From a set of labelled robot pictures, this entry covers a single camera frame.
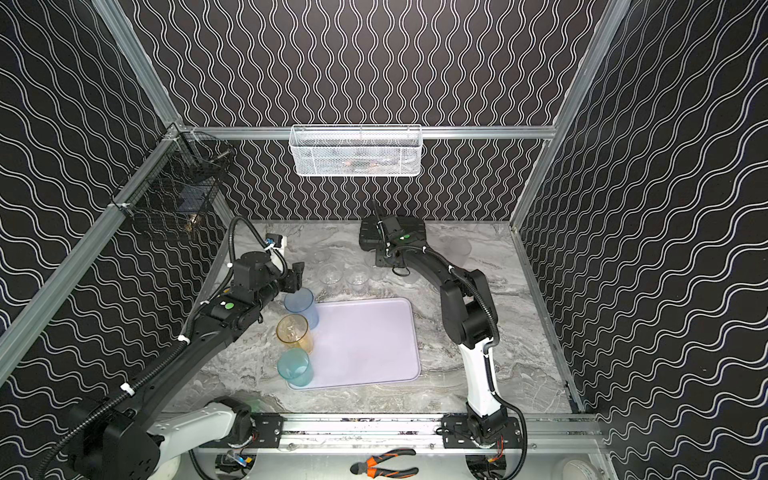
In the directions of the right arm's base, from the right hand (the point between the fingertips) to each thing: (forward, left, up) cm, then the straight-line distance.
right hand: (386, 257), depth 100 cm
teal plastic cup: (-34, +25, -6) cm, 43 cm away
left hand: (-14, +25, +16) cm, 33 cm away
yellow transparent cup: (-26, +26, -3) cm, 37 cm away
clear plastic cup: (-4, +19, -4) cm, 20 cm away
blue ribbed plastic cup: (-20, +24, +4) cm, 31 cm away
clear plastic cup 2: (-5, +10, -5) cm, 12 cm away
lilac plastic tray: (-26, +6, -9) cm, 28 cm away
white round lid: (-56, -45, -10) cm, 72 cm away
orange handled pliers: (-57, +3, -8) cm, 58 cm away
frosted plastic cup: (+6, -25, -1) cm, 26 cm away
